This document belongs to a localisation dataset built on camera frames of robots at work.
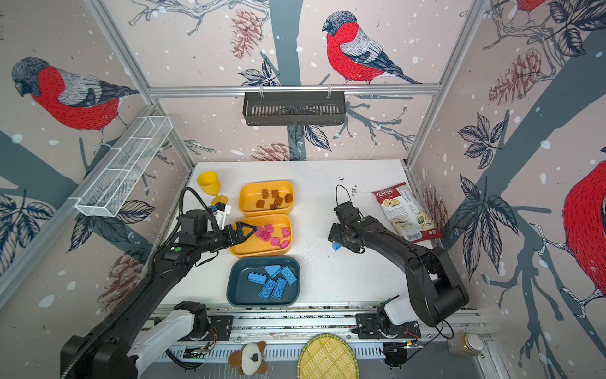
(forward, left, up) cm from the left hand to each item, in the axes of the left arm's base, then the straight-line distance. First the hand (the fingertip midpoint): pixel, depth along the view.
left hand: (252, 227), depth 78 cm
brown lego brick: (+26, -3, -16) cm, 30 cm away
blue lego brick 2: (0, -30, -15) cm, 34 cm away
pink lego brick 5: (+2, -6, -15) cm, 16 cm away
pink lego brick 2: (+8, -2, -15) cm, 17 cm away
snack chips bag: (+14, -60, -14) cm, 63 cm away
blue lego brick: (-11, -12, -16) cm, 23 cm away
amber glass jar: (-32, -62, -7) cm, 71 cm away
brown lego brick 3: (+23, -10, -14) cm, 29 cm away
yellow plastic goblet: (+22, +22, -3) cm, 31 cm away
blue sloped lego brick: (-9, -6, -15) cm, 19 cm away
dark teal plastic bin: (-17, +4, -16) cm, 23 cm away
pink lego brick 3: (+4, -2, -15) cm, 16 cm away
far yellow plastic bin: (+26, +8, -14) cm, 31 cm away
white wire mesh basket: (+7, +42, +13) cm, 45 cm away
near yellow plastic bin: (-1, +2, -15) cm, 15 cm away
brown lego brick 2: (+20, -3, -17) cm, 26 cm away
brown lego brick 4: (+26, +1, -16) cm, 30 cm away
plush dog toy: (-35, -3, -13) cm, 38 cm away
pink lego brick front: (0, -10, -14) cm, 17 cm away
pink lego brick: (-2, -2, 0) cm, 3 cm away
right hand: (+3, -31, -13) cm, 33 cm away
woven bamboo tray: (-34, -25, -16) cm, 45 cm away
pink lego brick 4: (+6, -10, -16) cm, 19 cm away
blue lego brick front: (-16, -5, -16) cm, 23 cm away
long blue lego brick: (-12, -1, -14) cm, 19 cm away
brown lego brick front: (+20, +3, -16) cm, 26 cm away
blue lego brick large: (-16, -9, -15) cm, 24 cm away
